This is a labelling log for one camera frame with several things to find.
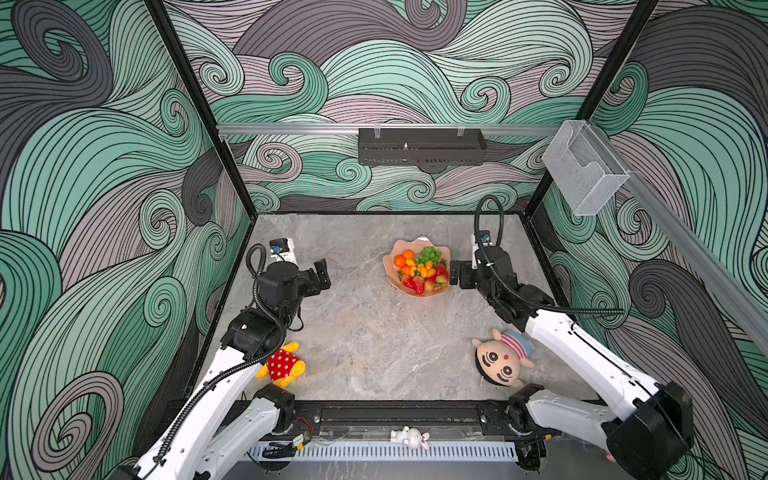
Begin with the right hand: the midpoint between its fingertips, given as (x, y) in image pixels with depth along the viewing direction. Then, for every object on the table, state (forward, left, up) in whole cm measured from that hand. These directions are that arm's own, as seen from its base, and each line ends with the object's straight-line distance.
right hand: (468, 262), depth 80 cm
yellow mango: (+7, +9, -14) cm, 18 cm away
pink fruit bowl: (+19, +12, -18) cm, 29 cm away
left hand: (-5, +42, +7) cm, 42 cm away
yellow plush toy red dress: (-24, +50, -15) cm, 57 cm away
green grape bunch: (+12, +8, -13) cm, 20 cm away
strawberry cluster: (+2, +13, -15) cm, 20 cm away
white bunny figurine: (-38, +17, -17) cm, 45 cm away
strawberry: (+7, +4, -14) cm, 16 cm away
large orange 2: (+9, +16, -17) cm, 25 cm away
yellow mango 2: (+11, +14, -16) cm, 24 cm away
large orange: (+12, +18, -16) cm, 27 cm away
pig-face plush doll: (-22, -7, -12) cm, 26 cm away
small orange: (+15, +14, -17) cm, 27 cm away
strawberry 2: (+1, +6, -13) cm, 14 cm away
